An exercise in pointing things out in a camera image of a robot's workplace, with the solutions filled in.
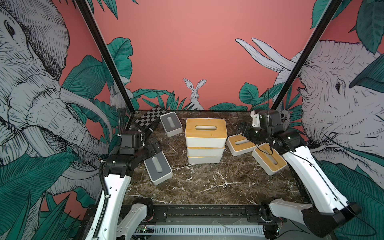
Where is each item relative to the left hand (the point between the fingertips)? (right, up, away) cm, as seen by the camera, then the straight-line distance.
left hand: (155, 145), depth 71 cm
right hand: (+39, +9, -1) cm, 40 cm away
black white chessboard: (-19, +12, +38) cm, 44 cm away
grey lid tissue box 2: (+1, +10, +39) cm, 40 cm away
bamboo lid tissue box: (+23, +6, +1) cm, 24 cm away
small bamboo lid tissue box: (+48, -3, +24) cm, 54 cm away
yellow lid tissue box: (+20, -12, +19) cm, 30 cm away
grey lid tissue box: (-3, -16, +16) cm, 23 cm away
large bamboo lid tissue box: (+25, -5, +10) cm, 27 cm away
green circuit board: (-4, -40, -2) cm, 40 cm away
